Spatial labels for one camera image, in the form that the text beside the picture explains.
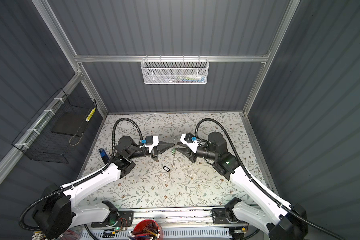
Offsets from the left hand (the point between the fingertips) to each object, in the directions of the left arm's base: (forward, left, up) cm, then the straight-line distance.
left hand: (174, 143), depth 65 cm
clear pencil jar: (-29, +52, -15) cm, 62 cm away
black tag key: (+3, +6, -32) cm, 32 cm away
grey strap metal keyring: (+4, +2, -29) cm, 29 cm away
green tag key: (-1, +1, -5) cm, 5 cm away
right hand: (0, -2, -3) cm, 4 cm away
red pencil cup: (-28, +14, -26) cm, 40 cm away
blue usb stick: (+13, +46, -30) cm, 56 cm away
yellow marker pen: (+24, +46, -4) cm, 52 cm away
